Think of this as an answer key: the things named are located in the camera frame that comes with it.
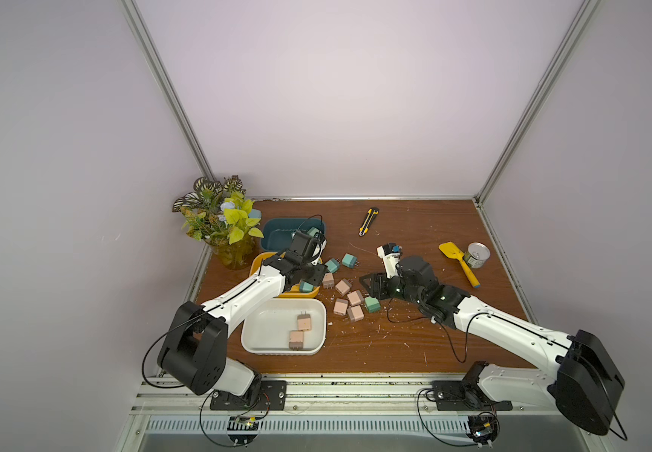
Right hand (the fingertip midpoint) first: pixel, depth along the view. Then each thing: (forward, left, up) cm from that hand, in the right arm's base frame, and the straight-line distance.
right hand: (365, 272), depth 78 cm
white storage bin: (-10, +25, -17) cm, 32 cm away
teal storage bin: (+25, +33, -14) cm, 44 cm away
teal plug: (+13, +4, -15) cm, 20 cm away
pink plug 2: (0, +2, -16) cm, 16 cm away
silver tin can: (+16, -41, -14) cm, 46 cm away
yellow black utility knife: (+37, -4, -16) cm, 41 cm away
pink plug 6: (-14, +20, -15) cm, 29 cm away
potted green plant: (+14, +43, +9) cm, 46 cm away
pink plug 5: (-6, +3, -15) cm, 16 cm away
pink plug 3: (+5, +12, -15) cm, 20 cm away
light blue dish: (+38, +45, -18) cm, 61 cm away
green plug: (-3, -3, -15) cm, 15 cm away
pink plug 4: (-4, +7, -16) cm, 18 cm away
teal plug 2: (+11, +10, -15) cm, 22 cm away
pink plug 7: (-9, +19, -16) cm, 26 cm away
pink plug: (+3, +7, -16) cm, 17 cm away
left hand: (+6, +14, -7) cm, 16 cm away
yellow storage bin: (+1, +23, -16) cm, 28 cm away
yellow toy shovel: (+19, -34, -16) cm, 42 cm away
